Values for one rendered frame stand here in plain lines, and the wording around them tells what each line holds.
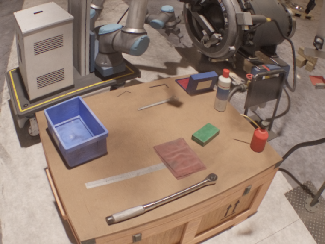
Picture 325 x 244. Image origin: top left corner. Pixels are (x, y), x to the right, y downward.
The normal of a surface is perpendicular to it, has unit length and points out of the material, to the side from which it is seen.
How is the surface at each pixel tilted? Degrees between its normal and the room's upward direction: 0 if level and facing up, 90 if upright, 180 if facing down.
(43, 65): 90
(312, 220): 0
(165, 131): 0
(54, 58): 90
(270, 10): 46
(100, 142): 90
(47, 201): 0
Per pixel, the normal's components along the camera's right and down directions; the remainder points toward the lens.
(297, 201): 0.07, -0.77
